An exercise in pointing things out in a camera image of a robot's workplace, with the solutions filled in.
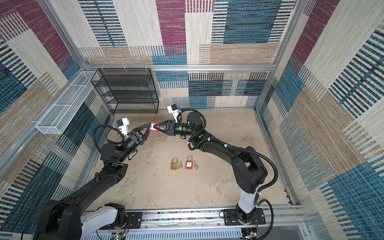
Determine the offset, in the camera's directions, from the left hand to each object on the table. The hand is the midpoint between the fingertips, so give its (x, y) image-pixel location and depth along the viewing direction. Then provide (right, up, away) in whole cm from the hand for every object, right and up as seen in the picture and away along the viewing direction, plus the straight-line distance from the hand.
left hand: (151, 124), depth 67 cm
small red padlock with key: (+1, -2, +2) cm, 3 cm away
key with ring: (+20, -25, +25) cm, 40 cm away
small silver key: (+11, -25, +25) cm, 37 cm away
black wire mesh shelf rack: (-30, +25, +44) cm, 59 cm away
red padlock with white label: (+16, -24, +23) cm, 37 cm away
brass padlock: (+8, -25, +24) cm, 35 cm away
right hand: (+1, -2, +2) cm, 3 cm away
